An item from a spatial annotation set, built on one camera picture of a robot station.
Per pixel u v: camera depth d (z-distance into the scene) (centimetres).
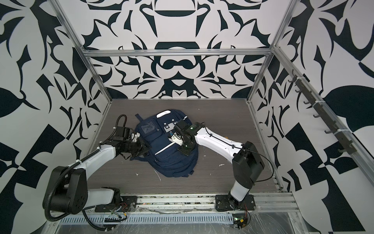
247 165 44
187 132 60
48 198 37
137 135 85
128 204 74
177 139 73
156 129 94
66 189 42
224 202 74
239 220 71
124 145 70
